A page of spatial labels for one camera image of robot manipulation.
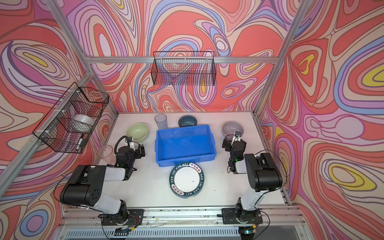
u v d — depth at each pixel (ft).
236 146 2.55
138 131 3.44
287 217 2.47
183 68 3.25
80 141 2.37
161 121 3.14
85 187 1.48
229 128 3.44
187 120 3.56
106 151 3.23
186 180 2.70
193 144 3.28
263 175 1.55
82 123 2.31
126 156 2.36
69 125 2.42
